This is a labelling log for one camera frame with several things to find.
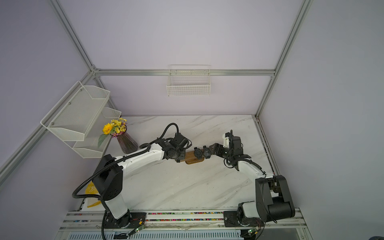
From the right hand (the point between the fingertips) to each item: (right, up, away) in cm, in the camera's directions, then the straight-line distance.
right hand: (214, 150), depth 91 cm
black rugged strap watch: (-5, -1, -2) cm, 6 cm away
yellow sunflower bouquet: (-57, +13, -10) cm, 59 cm away
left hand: (-22, -3, -3) cm, 22 cm away
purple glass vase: (-55, +4, +2) cm, 55 cm away
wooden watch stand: (-15, -5, -2) cm, 16 cm away
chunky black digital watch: (-10, -1, -2) cm, 10 cm away
